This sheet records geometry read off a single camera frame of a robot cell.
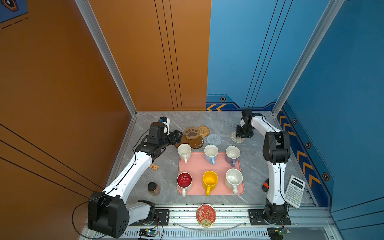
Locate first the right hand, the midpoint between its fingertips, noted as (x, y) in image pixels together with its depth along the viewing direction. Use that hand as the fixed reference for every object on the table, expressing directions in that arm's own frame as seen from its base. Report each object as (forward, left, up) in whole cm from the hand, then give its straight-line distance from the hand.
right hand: (238, 135), depth 105 cm
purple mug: (-15, +6, 0) cm, 16 cm away
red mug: (-34, +36, +3) cm, 50 cm away
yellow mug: (-31, +22, 0) cm, 38 cm away
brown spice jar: (-39, +51, +9) cm, 65 cm away
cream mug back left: (-15, +37, +5) cm, 40 cm away
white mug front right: (-31, +8, 0) cm, 32 cm away
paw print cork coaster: (+2, +33, +1) cm, 33 cm away
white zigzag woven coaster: (-3, +2, 0) cm, 4 cm away
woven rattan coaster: (+5, +24, 0) cm, 24 cm away
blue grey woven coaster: (-3, +17, +1) cm, 18 cm away
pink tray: (-38, +39, 0) cm, 54 cm away
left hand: (-13, +39, +21) cm, 46 cm away
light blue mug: (-15, +21, +4) cm, 26 cm away
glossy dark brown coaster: (-6, +30, 0) cm, 30 cm away
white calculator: (-37, -24, -1) cm, 45 cm away
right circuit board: (-56, -9, -3) cm, 57 cm away
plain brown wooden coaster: (-4, +38, 0) cm, 38 cm away
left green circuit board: (-56, +54, -2) cm, 78 cm away
